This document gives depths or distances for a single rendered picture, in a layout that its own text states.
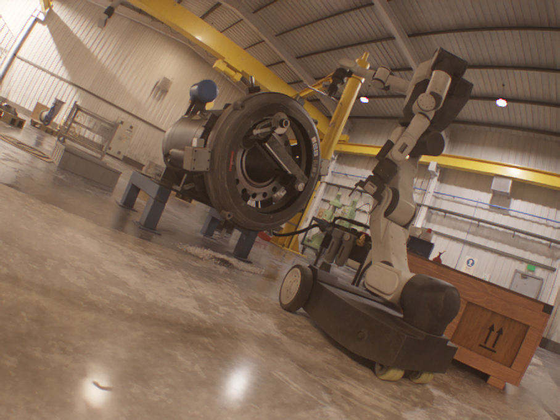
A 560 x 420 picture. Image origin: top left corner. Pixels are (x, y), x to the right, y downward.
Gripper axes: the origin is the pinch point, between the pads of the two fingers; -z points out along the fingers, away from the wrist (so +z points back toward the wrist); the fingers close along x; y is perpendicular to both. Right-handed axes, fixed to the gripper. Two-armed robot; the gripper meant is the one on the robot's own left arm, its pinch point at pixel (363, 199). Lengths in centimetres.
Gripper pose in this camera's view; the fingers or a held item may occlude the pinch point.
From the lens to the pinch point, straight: 123.8
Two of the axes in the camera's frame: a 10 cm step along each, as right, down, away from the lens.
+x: -7.7, -6.2, 1.5
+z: 6.1, -7.8, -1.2
